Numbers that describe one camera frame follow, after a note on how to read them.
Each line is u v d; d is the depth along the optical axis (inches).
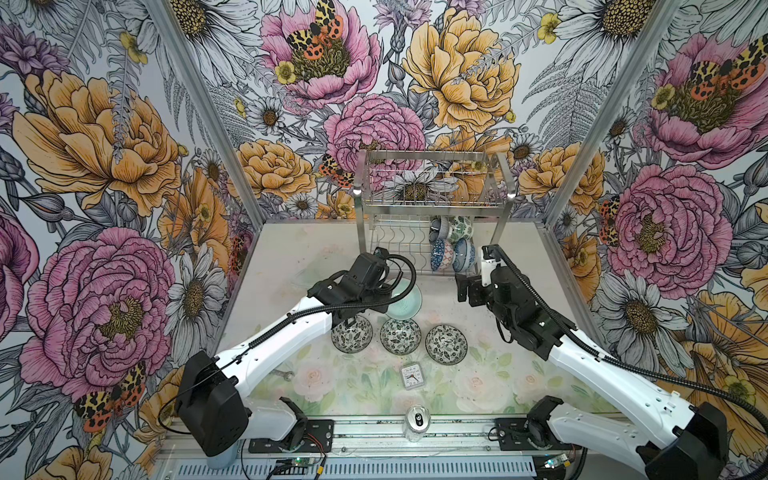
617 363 18.1
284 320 19.1
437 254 42.4
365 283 23.7
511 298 22.3
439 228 41.4
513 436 28.7
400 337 35.3
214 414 15.4
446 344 35.2
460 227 43.9
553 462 28.2
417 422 25.2
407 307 32.3
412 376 32.2
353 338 35.3
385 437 29.9
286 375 33.0
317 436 28.9
